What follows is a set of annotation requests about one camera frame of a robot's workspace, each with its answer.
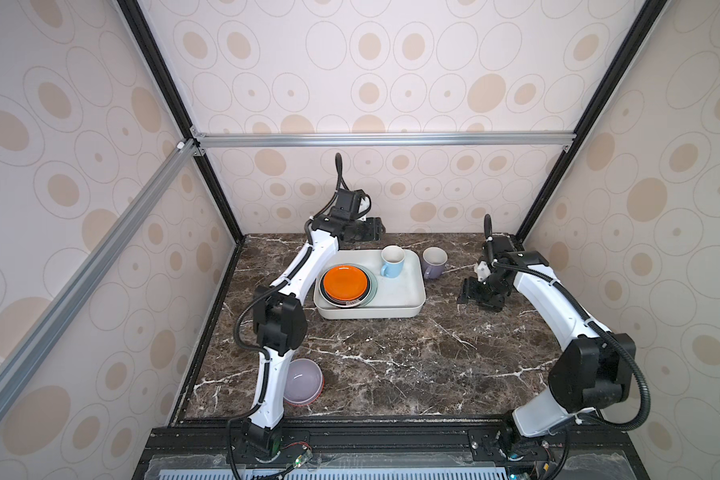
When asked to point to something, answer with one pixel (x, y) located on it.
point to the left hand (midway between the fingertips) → (383, 222)
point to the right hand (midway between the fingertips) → (468, 300)
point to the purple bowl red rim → (304, 383)
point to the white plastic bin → (396, 298)
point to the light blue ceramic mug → (392, 258)
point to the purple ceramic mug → (434, 259)
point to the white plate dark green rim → (373, 282)
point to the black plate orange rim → (345, 285)
